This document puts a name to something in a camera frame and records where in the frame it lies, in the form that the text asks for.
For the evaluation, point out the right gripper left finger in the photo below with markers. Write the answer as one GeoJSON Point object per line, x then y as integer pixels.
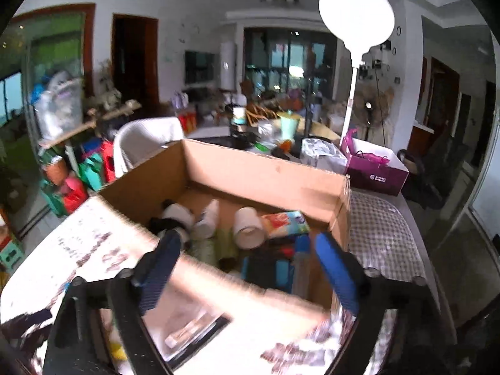
{"type": "Point", "coordinates": [77, 343]}

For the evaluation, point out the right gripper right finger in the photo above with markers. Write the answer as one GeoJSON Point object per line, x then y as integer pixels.
{"type": "Point", "coordinates": [368, 295]}

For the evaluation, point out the black white panda plush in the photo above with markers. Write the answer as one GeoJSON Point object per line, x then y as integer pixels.
{"type": "Point", "coordinates": [174, 216]}

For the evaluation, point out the blue cylinder container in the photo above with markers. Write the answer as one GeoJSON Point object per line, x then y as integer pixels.
{"type": "Point", "coordinates": [301, 264]}

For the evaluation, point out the green bag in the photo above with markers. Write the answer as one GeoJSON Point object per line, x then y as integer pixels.
{"type": "Point", "coordinates": [91, 171]}

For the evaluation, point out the white spray bottle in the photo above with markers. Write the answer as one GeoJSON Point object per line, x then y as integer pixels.
{"type": "Point", "coordinates": [207, 223]}

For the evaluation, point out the red plastic stool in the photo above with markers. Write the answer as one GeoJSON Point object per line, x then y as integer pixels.
{"type": "Point", "coordinates": [108, 163]}

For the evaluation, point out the colourful tissue pack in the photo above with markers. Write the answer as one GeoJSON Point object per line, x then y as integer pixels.
{"type": "Point", "coordinates": [284, 224]}

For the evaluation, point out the purple gift box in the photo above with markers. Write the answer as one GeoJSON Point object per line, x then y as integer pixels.
{"type": "Point", "coordinates": [372, 167]}

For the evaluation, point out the brown cardboard box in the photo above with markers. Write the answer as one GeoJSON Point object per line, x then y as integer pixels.
{"type": "Point", "coordinates": [193, 172]}

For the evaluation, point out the white paper cup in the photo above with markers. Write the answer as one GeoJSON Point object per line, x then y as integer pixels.
{"type": "Point", "coordinates": [248, 232]}

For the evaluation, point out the white covered chair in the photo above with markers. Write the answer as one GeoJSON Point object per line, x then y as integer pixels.
{"type": "Point", "coordinates": [138, 140]}

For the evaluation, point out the white round floor lamp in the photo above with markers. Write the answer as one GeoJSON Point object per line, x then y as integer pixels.
{"type": "Point", "coordinates": [360, 25]}

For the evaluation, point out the wall television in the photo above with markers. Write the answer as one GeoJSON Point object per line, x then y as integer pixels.
{"type": "Point", "coordinates": [199, 67]}

